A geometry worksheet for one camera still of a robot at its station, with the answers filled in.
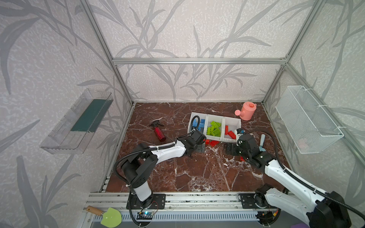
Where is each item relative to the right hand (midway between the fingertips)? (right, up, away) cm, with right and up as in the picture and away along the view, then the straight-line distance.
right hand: (230, 140), depth 85 cm
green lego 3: (-9, +4, +14) cm, 17 cm away
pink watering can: (+18, +18, +17) cm, 31 cm away
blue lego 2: (-21, +9, +17) cm, 29 cm away
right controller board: (+16, -38, -13) cm, 43 cm away
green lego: (-6, +8, +20) cm, 22 cm away
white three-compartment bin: (+7, +9, +17) cm, 20 cm away
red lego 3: (+1, +5, +14) cm, 15 cm away
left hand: (-18, -2, +6) cm, 19 cm away
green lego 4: (-6, +3, +12) cm, 13 cm away
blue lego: (-16, +8, +17) cm, 24 cm away
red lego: (-8, -4, +11) cm, 14 cm away
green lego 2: (-11, +4, +14) cm, 18 cm away
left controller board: (-47, -36, -13) cm, 61 cm away
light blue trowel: (+25, -1, +11) cm, 28 cm away
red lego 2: (-13, -3, +11) cm, 17 cm away
